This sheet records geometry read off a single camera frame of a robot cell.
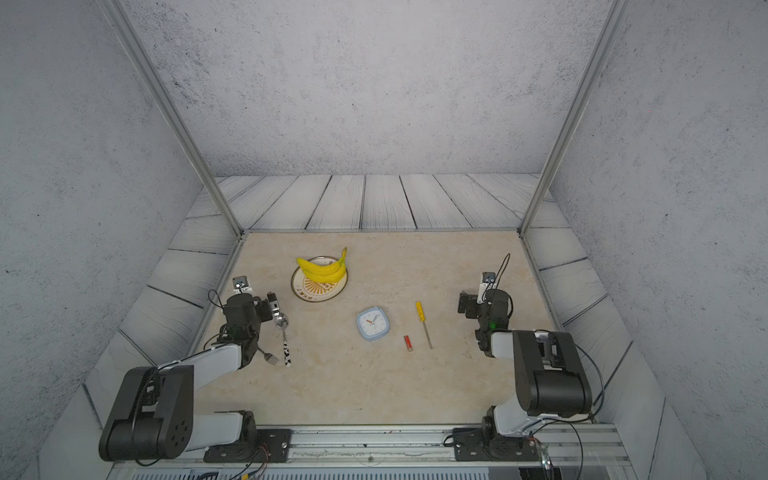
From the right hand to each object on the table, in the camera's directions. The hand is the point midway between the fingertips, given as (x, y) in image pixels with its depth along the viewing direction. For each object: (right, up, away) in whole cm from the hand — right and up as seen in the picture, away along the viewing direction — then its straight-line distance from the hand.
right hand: (481, 290), depth 94 cm
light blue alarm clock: (-34, -9, -2) cm, 35 cm away
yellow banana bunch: (-51, +5, +8) cm, 52 cm away
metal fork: (-64, -18, -7) cm, 67 cm away
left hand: (-68, -1, -3) cm, 68 cm away
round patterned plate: (-55, -1, +8) cm, 56 cm away
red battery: (-23, -14, -3) cm, 28 cm away
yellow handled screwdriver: (-18, -9, +2) cm, 21 cm away
